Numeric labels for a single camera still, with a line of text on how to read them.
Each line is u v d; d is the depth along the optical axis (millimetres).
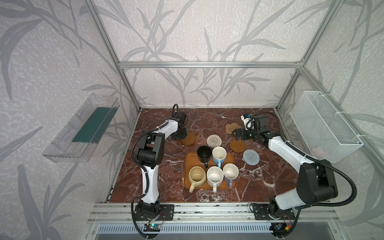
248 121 786
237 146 980
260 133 675
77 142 630
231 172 852
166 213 736
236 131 806
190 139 1021
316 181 433
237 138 808
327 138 629
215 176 845
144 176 578
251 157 933
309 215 746
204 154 887
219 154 904
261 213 732
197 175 846
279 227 743
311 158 467
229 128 1097
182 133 910
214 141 999
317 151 724
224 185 817
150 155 549
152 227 709
